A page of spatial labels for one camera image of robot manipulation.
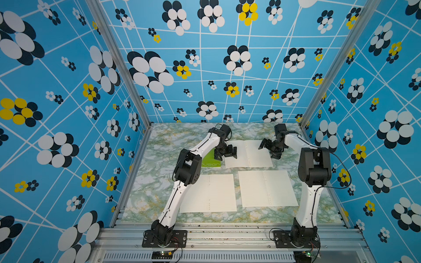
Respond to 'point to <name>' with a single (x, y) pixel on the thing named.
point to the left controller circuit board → (161, 255)
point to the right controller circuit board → (302, 256)
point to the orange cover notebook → (249, 155)
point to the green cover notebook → (208, 159)
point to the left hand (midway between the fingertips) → (233, 157)
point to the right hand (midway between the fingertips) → (266, 150)
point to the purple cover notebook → (210, 193)
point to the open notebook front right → (261, 188)
